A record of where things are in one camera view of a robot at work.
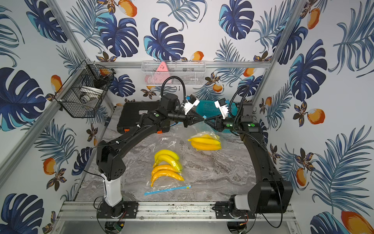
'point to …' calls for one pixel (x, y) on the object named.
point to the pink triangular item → (161, 74)
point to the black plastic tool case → (131, 113)
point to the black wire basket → (84, 92)
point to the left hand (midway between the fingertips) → (202, 115)
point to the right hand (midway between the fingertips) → (207, 119)
